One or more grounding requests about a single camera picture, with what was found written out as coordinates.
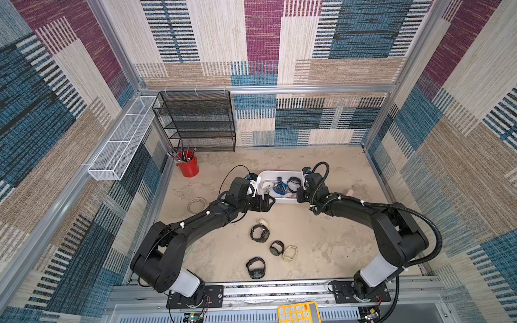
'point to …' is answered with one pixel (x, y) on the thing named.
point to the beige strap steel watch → (264, 222)
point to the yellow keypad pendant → (300, 313)
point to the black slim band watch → (277, 247)
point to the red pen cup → (188, 163)
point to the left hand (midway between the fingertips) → (268, 199)
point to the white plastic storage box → (268, 178)
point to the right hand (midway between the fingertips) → (303, 191)
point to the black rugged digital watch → (293, 180)
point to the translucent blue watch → (281, 188)
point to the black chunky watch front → (256, 267)
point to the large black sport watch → (264, 235)
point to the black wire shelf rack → (197, 119)
